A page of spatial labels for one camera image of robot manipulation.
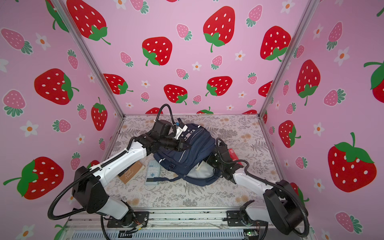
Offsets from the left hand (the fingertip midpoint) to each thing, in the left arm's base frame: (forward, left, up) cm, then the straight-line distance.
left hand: (191, 145), depth 76 cm
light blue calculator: (-4, +24, -22) cm, 33 cm away
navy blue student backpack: (-7, +1, -4) cm, 9 cm away
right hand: (+1, -7, -12) cm, 13 cm away
